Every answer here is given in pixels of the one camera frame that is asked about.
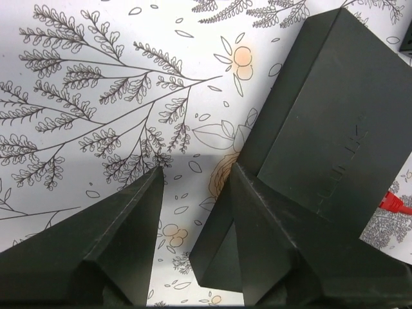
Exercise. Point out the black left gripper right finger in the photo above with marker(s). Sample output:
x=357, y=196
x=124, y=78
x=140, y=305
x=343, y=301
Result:
x=290, y=257

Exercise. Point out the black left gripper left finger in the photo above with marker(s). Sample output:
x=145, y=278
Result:
x=100, y=256

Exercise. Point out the black network switch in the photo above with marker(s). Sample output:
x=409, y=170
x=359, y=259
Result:
x=333, y=134

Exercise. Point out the floral patterned table mat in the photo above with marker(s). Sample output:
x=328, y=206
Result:
x=93, y=93

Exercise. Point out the black power adapter box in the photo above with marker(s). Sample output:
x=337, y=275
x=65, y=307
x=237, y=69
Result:
x=406, y=45

